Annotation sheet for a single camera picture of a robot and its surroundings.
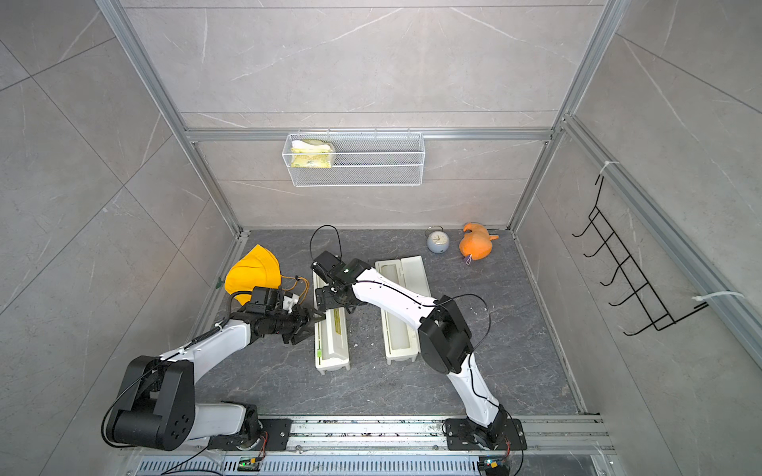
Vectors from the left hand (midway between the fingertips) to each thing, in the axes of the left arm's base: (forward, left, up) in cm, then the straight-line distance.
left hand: (323, 319), depth 86 cm
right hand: (+4, -4, +3) cm, 7 cm away
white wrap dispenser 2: (+15, -28, 0) cm, 32 cm away
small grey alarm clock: (+33, -40, -3) cm, 52 cm away
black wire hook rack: (-14, -74, +25) cm, 80 cm away
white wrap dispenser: (-8, -4, +6) cm, 12 cm away
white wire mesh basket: (+49, -10, +22) cm, 55 cm away
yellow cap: (+24, +27, -6) cm, 37 cm away
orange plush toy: (+29, -54, -1) cm, 61 cm away
